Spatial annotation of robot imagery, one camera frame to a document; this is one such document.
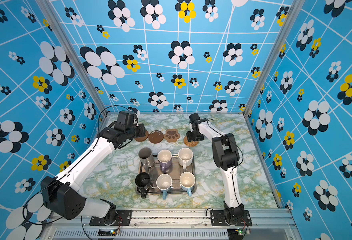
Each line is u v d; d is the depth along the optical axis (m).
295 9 0.69
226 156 0.58
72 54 0.85
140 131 0.71
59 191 0.39
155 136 1.05
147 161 0.88
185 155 0.94
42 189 0.42
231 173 0.60
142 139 1.04
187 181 0.84
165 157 0.93
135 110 0.71
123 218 0.73
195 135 0.89
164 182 0.83
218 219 0.73
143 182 0.83
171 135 1.06
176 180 0.85
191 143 1.02
